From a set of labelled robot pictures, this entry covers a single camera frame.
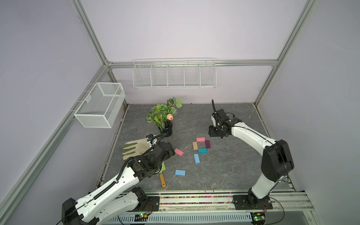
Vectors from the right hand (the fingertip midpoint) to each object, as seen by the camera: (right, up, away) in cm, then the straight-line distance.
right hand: (211, 131), depth 91 cm
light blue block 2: (-10, -17, -2) cm, 20 cm away
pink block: (-21, -14, 0) cm, 25 cm away
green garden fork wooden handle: (-31, -26, -9) cm, 41 cm away
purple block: (-1, -9, +5) cm, 11 cm away
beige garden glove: (-51, -12, +3) cm, 52 cm away
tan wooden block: (-10, -10, +5) cm, 15 cm away
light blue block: (-21, -24, -7) cm, 33 cm away
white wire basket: (-67, +15, -10) cm, 70 cm away
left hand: (-28, -9, -15) cm, 33 cm away
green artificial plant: (-31, +11, -12) cm, 35 cm away
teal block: (-5, -13, +2) cm, 14 cm away
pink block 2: (-6, -6, +7) cm, 11 cm away
